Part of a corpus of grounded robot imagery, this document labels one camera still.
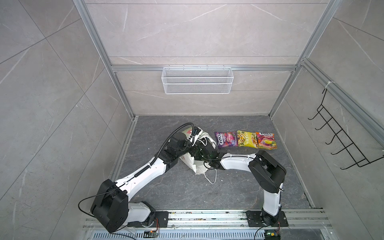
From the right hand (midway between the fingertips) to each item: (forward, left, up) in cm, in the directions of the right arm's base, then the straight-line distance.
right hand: (192, 151), depth 93 cm
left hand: (-1, -5, +18) cm, 19 cm away
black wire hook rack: (-15, -68, +27) cm, 75 cm away
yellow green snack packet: (+9, -39, -1) cm, 40 cm away
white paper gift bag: (-11, -3, 0) cm, 12 cm away
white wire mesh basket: (+42, -4, +25) cm, 49 cm away
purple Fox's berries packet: (+11, -24, -3) cm, 27 cm away
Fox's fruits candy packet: (+8, -51, -3) cm, 52 cm away
